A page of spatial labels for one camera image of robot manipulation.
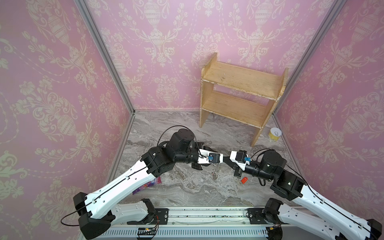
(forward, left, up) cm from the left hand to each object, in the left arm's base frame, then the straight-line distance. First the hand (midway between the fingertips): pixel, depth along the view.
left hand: (215, 153), depth 61 cm
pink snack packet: (-1, +29, -30) cm, 42 cm away
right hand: (0, -3, -1) cm, 3 cm away
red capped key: (+1, -20, -32) cm, 38 cm away
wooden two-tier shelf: (+35, -26, -11) cm, 45 cm away
